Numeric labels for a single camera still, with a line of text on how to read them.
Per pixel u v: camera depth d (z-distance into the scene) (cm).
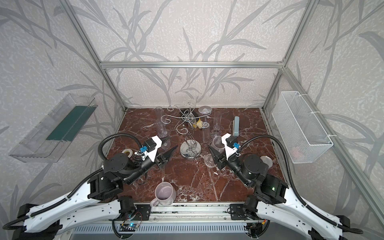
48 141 64
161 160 51
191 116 74
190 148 94
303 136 61
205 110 76
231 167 51
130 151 95
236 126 103
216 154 52
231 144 46
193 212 75
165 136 91
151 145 43
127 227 72
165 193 77
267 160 44
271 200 44
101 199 45
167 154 52
